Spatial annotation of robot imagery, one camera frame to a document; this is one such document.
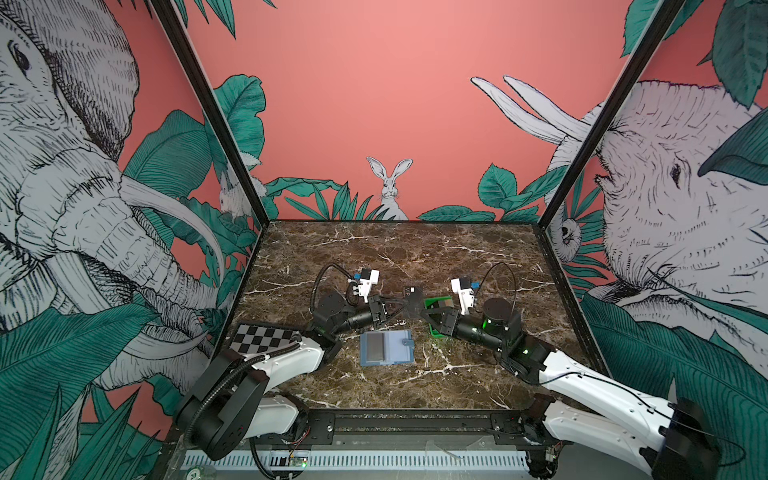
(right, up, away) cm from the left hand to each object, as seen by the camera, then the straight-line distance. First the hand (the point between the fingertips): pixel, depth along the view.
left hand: (409, 303), depth 70 cm
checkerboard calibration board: (-44, -14, +15) cm, 49 cm away
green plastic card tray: (+10, -4, +22) cm, 25 cm away
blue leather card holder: (-3, -17, +18) cm, 25 cm away
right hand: (+3, -2, -1) cm, 4 cm away
